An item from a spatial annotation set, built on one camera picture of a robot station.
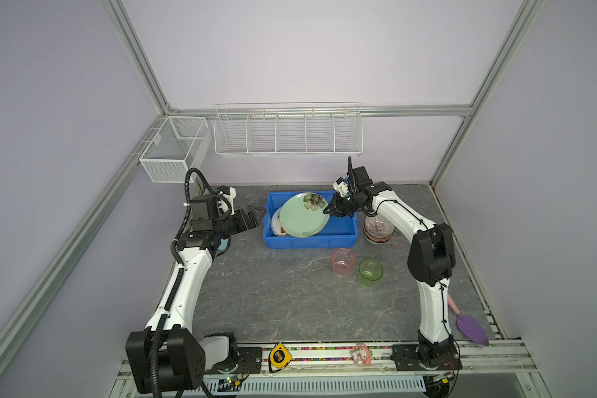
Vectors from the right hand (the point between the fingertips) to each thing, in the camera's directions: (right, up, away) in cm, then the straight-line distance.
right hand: (324, 212), depth 92 cm
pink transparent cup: (+7, -19, +2) cm, 20 cm away
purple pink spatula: (+47, -37, -11) cm, 61 cm away
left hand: (-23, -1, -14) cm, 26 cm away
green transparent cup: (+17, -22, -2) cm, 28 cm away
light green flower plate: (-8, -1, +4) cm, 9 cm away
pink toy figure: (+10, -42, -20) cm, 47 cm away
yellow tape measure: (-15, -43, -19) cm, 49 cm away
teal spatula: (-40, -13, +6) cm, 42 cm away
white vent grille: (-3, -50, -21) cm, 54 cm away
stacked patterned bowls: (+21, -7, +4) cm, 23 cm away
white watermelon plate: (-20, -5, +10) cm, 23 cm away
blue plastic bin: (+6, -8, +3) cm, 10 cm away
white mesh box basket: (-60, +28, +10) cm, 67 cm away
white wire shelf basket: (-14, +34, +9) cm, 38 cm away
